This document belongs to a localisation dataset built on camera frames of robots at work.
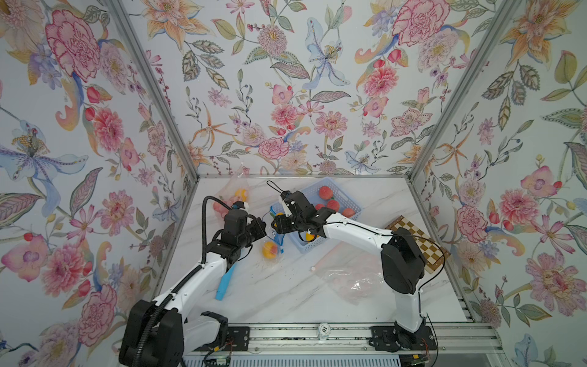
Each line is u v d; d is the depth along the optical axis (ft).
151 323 1.27
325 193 3.60
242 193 3.38
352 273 2.82
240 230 2.18
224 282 2.77
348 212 3.30
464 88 2.84
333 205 3.42
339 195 3.53
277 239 2.88
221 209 2.44
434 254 2.97
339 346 2.41
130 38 2.43
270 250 2.89
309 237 2.37
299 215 2.23
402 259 1.63
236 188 3.28
